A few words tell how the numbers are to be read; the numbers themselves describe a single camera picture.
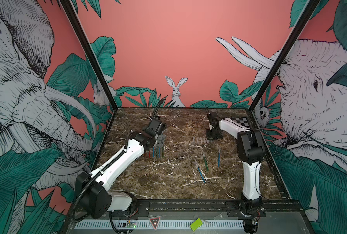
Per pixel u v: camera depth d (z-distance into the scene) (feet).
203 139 3.32
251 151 1.88
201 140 3.32
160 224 2.30
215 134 2.90
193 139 3.32
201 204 2.52
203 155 3.09
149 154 3.13
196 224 2.26
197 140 3.32
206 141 3.30
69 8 2.29
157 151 3.13
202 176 2.79
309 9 2.30
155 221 2.30
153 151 3.13
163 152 3.14
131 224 2.30
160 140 2.39
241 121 3.60
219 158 3.05
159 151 3.13
